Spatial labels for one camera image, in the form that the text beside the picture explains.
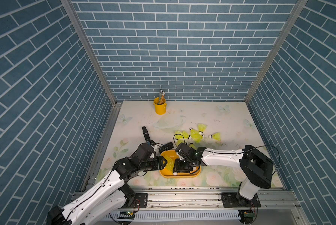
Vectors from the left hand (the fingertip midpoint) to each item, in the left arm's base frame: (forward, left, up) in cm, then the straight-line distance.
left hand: (167, 164), depth 74 cm
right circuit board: (-21, -43, -12) cm, 49 cm away
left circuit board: (-21, +21, -16) cm, 33 cm away
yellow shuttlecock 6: (+17, -16, -10) cm, 25 cm away
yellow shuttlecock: (+24, -34, -10) cm, 42 cm away
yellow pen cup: (+48, +7, -8) cm, 49 cm away
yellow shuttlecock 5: (+19, -8, -9) cm, 23 cm away
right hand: (-1, -4, -10) cm, 11 cm away
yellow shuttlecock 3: (+24, -20, -11) cm, 34 cm away
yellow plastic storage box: (-2, 0, -11) cm, 12 cm away
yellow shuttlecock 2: (+31, -24, -10) cm, 40 cm away
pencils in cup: (+51, +5, +2) cm, 51 cm away
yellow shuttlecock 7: (+3, -2, -8) cm, 9 cm away
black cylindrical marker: (+25, +16, -10) cm, 31 cm away
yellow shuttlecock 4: (+18, -9, +1) cm, 20 cm away
